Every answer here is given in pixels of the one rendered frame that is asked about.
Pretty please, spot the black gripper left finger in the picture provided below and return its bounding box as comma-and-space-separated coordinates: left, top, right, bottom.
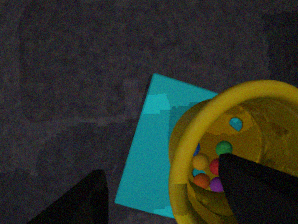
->
27, 169, 109, 224

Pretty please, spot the orange marble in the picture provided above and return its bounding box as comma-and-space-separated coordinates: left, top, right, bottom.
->
193, 173, 210, 189

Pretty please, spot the green marble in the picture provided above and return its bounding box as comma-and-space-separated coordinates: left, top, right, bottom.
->
216, 140, 233, 156

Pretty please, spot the purple marble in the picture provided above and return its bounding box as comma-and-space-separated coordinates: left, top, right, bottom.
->
210, 177, 223, 192

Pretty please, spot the yellow cup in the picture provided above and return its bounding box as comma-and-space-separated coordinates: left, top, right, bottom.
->
168, 79, 298, 224

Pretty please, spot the red marble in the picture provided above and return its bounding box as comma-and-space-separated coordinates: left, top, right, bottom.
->
210, 157, 220, 175

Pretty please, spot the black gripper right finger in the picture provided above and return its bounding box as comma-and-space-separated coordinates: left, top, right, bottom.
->
218, 152, 298, 224

